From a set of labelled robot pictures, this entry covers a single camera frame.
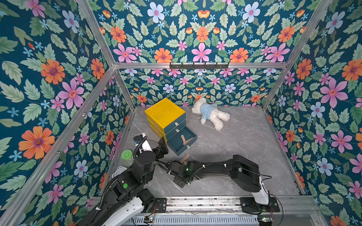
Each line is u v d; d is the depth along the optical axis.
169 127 0.82
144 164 0.46
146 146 0.57
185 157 0.91
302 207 0.74
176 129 0.91
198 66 0.93
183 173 0.63
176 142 0.94
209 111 1.04
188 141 0.96
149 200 0.64
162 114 0.86
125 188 0.45
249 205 0.74
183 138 0.99
